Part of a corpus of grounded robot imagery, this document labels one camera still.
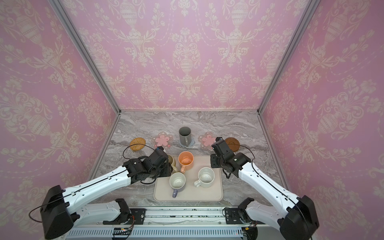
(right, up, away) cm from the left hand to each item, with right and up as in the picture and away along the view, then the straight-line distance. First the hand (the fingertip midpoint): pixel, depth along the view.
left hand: (171, 171), depth 78 cm
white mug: (+19, -6, +8) cm, 21 cm away
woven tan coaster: (-27, +11, +24) cm, 38 cm away
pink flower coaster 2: (+21, +13, +26) cm, 36 cm away
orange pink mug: (+7, +2, +14) cm, 16 cm away
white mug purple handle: (+3, -8, +7) cm, 11 cm away
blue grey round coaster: (+11, +12, +24) cm, 29 cm away
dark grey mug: (+6, +18, +15) cm, 24 cm away
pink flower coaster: (-10, +14, +25) cm, 31 cm away
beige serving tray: (-5, -12, +3) cm, 14 cm away
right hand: (+23, +6, +3) cm, 24 cm away
